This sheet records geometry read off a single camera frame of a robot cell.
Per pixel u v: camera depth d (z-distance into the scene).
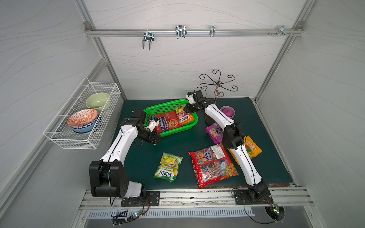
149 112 1.02
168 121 1.01
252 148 0.86
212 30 0.74
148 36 0.78
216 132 0.93
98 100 0.73
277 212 0.71
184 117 1.04
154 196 0.73
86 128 0.57
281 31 0.77
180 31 0.76
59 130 0.57
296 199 0.73
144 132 0.69
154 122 0.77
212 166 0.81
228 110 1.05
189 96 0.95
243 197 0.72
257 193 0.64
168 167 0.82
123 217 0.68
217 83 0.86
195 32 0.80
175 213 0.70
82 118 0.64
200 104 0.84
